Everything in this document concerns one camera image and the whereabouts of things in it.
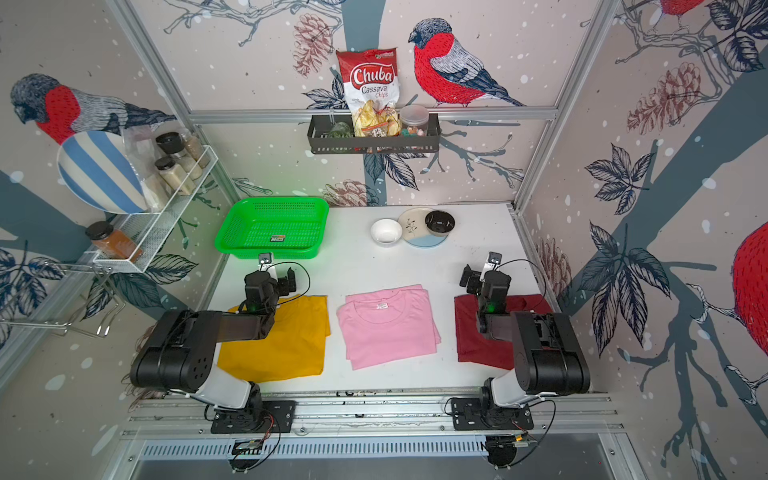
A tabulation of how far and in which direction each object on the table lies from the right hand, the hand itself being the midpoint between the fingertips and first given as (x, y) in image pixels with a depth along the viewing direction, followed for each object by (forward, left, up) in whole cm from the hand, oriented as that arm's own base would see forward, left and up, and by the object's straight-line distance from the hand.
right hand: (481, 265), depth 94 cm
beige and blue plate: (+21, +22, -7) cm, 31 cm away
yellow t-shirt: (-26, +57, -7) cm, 63 cm away
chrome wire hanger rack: (-26, +96, +21) cm, 102 cm away
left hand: (-2, +65, +2) cm, 65 cm away
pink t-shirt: (-19, +31, -7) cm, 37 cm away
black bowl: (+21, +12, -3) cm, 24 cm away
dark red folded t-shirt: (-24, +5, -6) cm, 25 cm away
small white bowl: (+17, +32, -5) cm, 37 cm away
